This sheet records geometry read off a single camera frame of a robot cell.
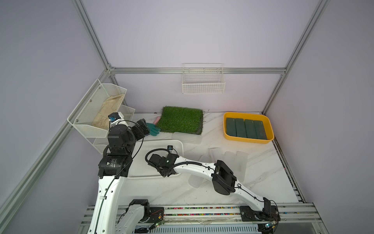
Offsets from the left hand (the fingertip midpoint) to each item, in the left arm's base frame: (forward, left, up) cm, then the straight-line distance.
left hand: (137, 126), depth 67 cm
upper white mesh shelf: (+10, +28, -3) cm, 30 cm away
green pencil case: (+26, -55, -31) cm, 69 cm away
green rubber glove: (+24, +3, -33) cm, 41 cm away
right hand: (-5, -12, -33) cm, 35 cm away
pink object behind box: (+34, +2, -33) cm, 47 cm away
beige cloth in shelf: (+19, +21, -4) cm, 29 cm away
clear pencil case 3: (-4, -57, -34) cm, 67 cm away
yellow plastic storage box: (+37, -79, -32) cm, 93 cm away
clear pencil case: (+1, -35, -33) cm, 48 cm away
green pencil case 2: (+26, -63, -32) cm, 75 cm away
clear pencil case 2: (+3, -41, -32) cm, 52 cm away
